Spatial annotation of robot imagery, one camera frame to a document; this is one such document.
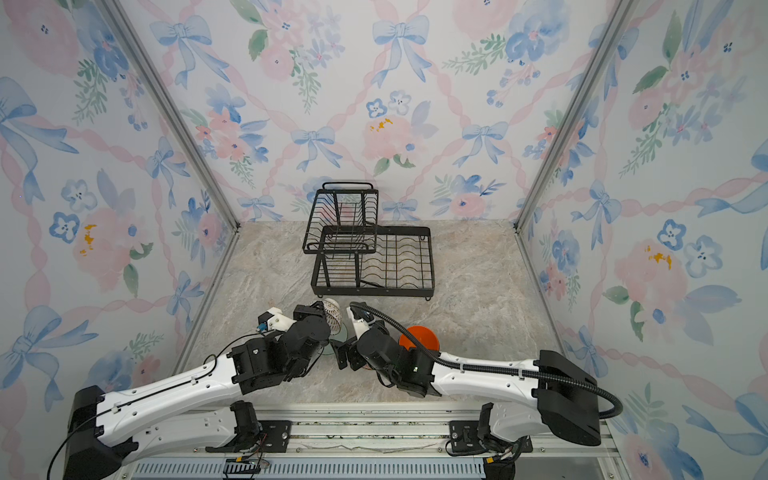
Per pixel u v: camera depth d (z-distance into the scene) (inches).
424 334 33.8
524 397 16.8
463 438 28.8
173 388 17.8
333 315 28.7
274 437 29.2
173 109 33.9
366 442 29.0
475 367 19.6
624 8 26.7
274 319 25.9
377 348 21.3
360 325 25.4
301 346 20.5
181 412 18.3
